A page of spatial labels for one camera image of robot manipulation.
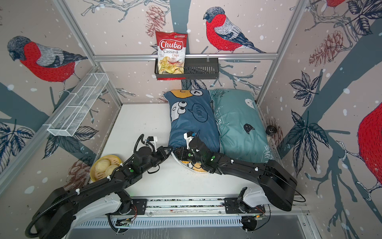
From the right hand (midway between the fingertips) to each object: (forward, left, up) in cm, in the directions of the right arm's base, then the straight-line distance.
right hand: (173, 152), depth 76 cm
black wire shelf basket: (+61, -10, +11) cm, 63 cm away
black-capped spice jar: (+19, -57, -6) cm, 61 cm away
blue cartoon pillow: (+30, -7, 0) cm, 31 cm away
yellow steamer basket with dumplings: (-5, +40, -10) cm, 42 cm away
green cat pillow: (+16, -39, -1) cm, 42 cm away
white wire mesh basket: (+7, +51, +15) cm, 54 cm away
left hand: (+4, -1, 0) cm, 4 cm away
